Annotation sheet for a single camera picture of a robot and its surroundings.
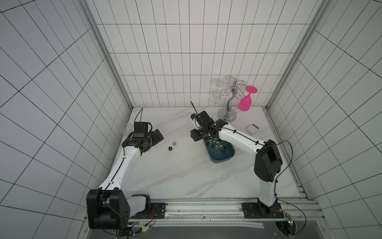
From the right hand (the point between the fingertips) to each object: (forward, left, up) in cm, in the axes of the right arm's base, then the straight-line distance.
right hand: (190, 135), depth 88 cm
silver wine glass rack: (+29, -28, -12) cm, 42 cm away
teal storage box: (-3, -19, -13) cm, 24 cm away
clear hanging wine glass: (+29, -16, +8) cm, 34 cm away
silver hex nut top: (0, +11, -12) cm, 16 cm away
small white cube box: (+16, -44, -13) cm, 49 cm away
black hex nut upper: (-3, +13, -12) cm, 18 cm away
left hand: (-6, +19, +1) cm, 20 cm away
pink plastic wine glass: (+24, -36, +5) cm, 43 cm away
